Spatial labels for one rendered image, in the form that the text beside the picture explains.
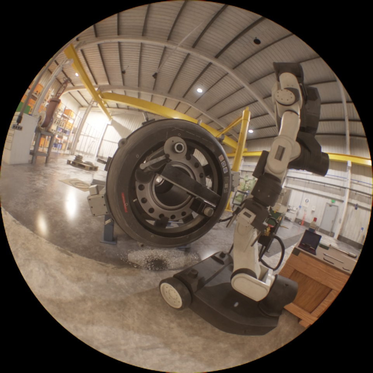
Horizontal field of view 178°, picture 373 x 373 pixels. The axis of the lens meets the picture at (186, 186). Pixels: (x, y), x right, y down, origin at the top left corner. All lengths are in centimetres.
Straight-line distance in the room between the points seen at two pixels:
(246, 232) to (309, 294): 76
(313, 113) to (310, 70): 836
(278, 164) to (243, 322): 65
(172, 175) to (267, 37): 824
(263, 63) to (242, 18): 315
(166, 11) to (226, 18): 282
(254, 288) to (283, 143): 59
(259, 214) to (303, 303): 88
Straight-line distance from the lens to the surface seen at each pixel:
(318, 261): 95
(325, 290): 107
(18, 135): 388
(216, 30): 817
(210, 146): 67
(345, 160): 1134
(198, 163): 78
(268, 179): 37
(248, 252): 62
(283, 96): 50
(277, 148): 38
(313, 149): 65
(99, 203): 61
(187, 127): 61
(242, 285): 65
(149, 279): 86
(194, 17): 802
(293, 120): 47
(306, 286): 103
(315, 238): 112
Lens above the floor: 67
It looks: 4 degrees down
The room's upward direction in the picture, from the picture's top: 17 degrees clockwise
